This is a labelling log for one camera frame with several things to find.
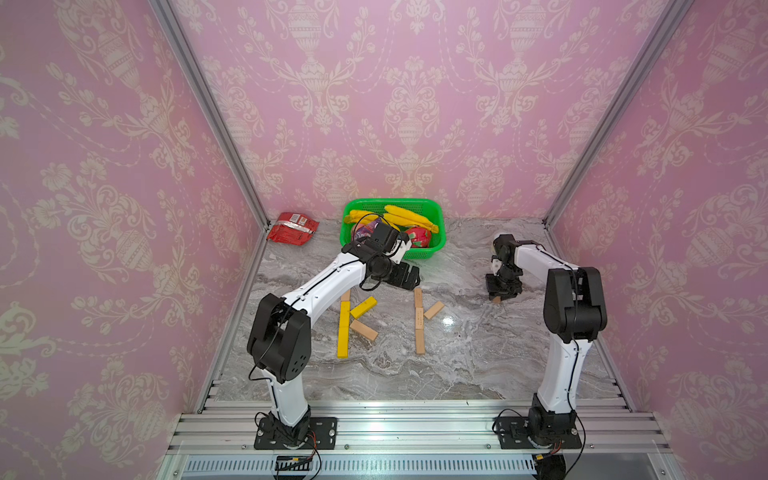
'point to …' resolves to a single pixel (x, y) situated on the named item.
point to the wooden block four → (497, 300)
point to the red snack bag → (292, 228)
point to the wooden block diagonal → (434, 310)
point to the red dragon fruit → (420, 237)
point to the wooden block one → (418, 297)
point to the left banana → (359, 216)
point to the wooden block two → (419, 318)
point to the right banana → (399, 216)
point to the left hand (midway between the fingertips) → (406, 278)
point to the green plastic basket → (431, 209)
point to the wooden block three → (420, 337)
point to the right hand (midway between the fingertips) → (491, 295)
